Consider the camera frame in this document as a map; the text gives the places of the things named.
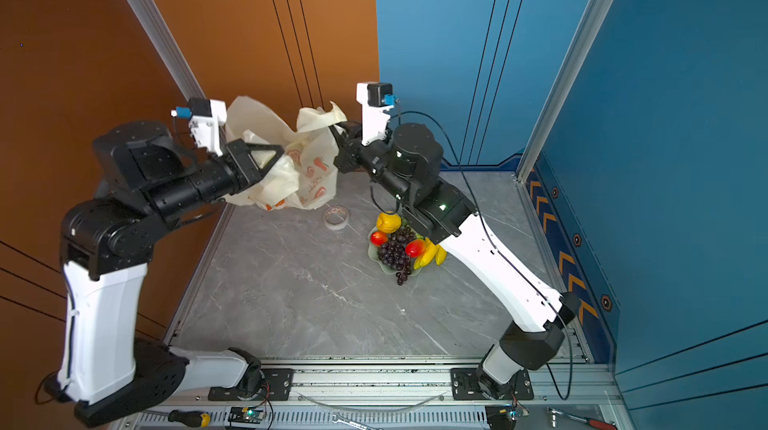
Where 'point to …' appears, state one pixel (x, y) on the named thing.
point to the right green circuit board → (503, 417)
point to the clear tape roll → (336, 217)
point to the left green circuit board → (246, 415)
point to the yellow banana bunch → (433, 252)
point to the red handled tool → (596, 424)
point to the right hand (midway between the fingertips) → (329, 120)
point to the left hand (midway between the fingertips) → (286, 147)
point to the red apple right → (415, 248)
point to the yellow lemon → (388, 223)
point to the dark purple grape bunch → (394, 254)
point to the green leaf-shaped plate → (373, 254)
